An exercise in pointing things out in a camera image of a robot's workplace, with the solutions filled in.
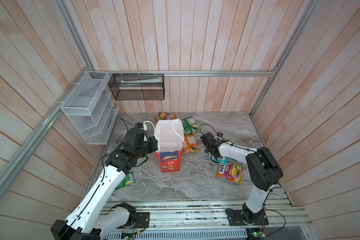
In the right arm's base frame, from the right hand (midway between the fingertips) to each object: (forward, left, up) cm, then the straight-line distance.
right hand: (211, 149), depth 98 cm
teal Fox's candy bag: (-8, -6, 0) cm, 10 cm away
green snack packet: (+19, +14, 0) cm, 24 cm away
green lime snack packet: (-22, +51, 0) cm, 55 cm away
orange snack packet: (+3, +14, 0) cm, 15 cm away
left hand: (-12, +32, +24) cm, 41 cm away
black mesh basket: (+38, +53, +22) cm, 69 cm away
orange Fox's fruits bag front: (-15, -10, 0) cm, 18 cm away
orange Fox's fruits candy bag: (+33, +26, -2) cm, 42 cm away
